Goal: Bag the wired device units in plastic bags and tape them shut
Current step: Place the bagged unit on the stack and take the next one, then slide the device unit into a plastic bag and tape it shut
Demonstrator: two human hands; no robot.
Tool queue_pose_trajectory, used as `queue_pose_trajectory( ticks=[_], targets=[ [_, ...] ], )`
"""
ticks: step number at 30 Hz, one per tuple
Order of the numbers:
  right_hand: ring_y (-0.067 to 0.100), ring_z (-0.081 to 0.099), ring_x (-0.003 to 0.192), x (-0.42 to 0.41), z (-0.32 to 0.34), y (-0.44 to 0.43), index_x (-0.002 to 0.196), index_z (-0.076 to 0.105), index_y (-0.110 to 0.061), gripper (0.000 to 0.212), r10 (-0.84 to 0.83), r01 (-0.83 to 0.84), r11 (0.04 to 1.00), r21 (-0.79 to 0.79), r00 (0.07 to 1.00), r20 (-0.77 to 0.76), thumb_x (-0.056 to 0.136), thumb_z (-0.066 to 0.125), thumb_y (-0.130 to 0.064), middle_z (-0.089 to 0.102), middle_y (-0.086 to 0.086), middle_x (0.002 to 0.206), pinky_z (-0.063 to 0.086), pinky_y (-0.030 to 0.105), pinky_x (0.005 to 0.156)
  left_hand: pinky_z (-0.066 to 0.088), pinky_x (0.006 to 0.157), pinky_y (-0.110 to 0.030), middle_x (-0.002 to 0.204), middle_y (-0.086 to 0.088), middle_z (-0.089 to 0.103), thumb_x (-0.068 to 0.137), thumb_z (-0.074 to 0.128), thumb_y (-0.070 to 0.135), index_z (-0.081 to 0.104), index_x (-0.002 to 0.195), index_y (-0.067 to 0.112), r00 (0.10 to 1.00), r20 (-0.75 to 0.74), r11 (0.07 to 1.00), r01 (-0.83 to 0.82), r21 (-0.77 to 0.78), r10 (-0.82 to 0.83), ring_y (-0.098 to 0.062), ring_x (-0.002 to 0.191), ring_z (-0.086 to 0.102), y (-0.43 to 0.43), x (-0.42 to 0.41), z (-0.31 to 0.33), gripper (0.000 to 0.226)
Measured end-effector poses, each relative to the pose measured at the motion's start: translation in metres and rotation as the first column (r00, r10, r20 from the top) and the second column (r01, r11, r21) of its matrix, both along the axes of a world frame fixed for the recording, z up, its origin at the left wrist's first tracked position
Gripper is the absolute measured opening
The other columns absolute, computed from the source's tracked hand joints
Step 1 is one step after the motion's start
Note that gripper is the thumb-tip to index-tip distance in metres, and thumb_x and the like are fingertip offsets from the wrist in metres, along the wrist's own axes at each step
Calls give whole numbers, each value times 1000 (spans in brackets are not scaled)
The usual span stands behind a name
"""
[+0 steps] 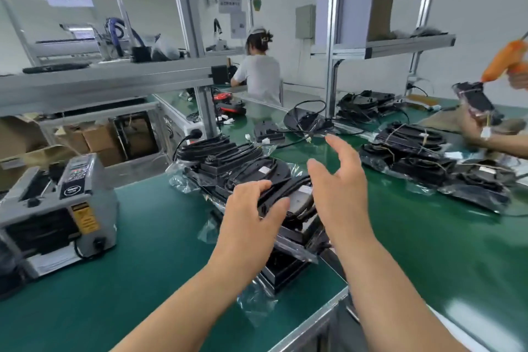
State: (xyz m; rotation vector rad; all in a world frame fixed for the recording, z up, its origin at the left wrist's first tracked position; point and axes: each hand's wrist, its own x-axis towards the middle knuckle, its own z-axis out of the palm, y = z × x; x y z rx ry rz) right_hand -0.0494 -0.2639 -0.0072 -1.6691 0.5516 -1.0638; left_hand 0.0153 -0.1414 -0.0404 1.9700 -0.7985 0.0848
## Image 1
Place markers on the brown cardboard piece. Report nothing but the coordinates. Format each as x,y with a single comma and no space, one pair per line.
381,11

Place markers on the green round sign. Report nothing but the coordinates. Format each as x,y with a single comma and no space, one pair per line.
257,3

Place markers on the grey metal shelf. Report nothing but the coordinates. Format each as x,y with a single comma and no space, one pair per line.
388,46
107,83

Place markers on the grey tape dispenser machine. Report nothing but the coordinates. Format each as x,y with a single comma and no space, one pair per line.
58,215

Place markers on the group of bagged black lamps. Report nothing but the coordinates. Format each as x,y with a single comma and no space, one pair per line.
239,170

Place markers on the brown cardboard sheet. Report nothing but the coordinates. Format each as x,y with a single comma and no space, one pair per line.
441,119

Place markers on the grey barcode scanner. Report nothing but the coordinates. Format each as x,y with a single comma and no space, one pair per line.
167,49

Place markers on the unbagged black lamps with cables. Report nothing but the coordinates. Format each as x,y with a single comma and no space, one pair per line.
429,162

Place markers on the white board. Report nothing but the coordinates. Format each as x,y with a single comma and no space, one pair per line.
346,11

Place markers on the black cup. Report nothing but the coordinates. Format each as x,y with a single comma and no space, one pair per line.
141,54

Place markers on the person's left forearm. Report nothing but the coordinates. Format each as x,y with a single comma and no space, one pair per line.
190,314

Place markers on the black phone on shelf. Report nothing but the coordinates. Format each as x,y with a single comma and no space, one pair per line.
56,68

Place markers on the another person's forearm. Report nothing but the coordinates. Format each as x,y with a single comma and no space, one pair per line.
507,143

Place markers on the person's left hand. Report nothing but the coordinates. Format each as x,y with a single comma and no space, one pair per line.
252,232

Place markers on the grey wall electrical box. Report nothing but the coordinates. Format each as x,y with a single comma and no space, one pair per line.
305,22

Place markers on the orange hand tool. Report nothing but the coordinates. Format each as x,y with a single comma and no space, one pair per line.
503,60

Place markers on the person's right hand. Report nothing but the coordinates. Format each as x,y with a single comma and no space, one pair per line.
342,203

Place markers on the person's right forearm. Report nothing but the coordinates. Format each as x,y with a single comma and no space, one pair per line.
396,302

